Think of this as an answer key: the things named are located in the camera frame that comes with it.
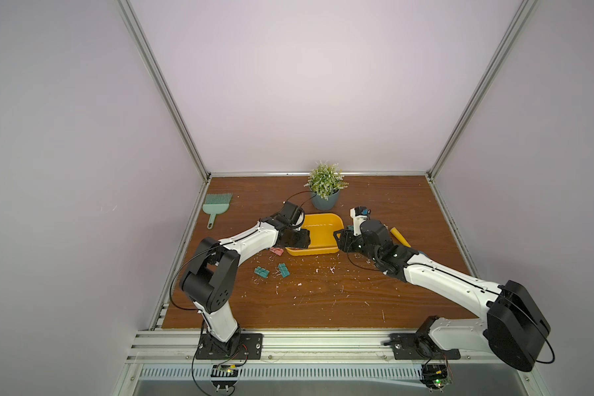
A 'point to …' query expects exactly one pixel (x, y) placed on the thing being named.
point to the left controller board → (223, 376)
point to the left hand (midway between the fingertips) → (308, 239)
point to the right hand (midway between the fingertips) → (339, 229)
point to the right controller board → (436, 376)
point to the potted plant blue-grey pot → (325, 181)
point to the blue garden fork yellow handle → (393, 230)
